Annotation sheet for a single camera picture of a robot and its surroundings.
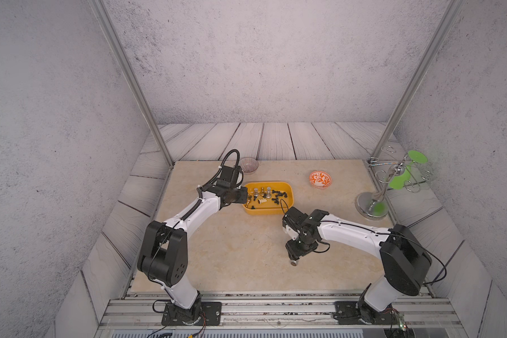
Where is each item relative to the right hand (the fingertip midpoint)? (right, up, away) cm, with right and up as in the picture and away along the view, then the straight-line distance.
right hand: (296, 254), depth 83 cm
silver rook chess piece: (-1, -3, 0) cm, 3 cm away
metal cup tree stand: (+39, +17, +17) cm, 46 cm away
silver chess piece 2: (-10, +21, +22) cm, 32 cm away
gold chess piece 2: (-20, +18, +20) cm, 34 cm away
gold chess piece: (-13, +22, +22) cm, 34 cm away
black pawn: (-18, +16, +18) cm, 30 cm away
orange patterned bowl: (+17, +29, +28) cm, 44 cm away
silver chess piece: (-16, +22, +22) cm, 35 cm away
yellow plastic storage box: (-6, +16, +20) cm, 27 cm away
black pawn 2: (-2, +22, +23) cm, 32 cm away
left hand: (-20, +23, +8) cm, 31 cm away
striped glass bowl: (-20, +37, +35) cm, 55 cm away
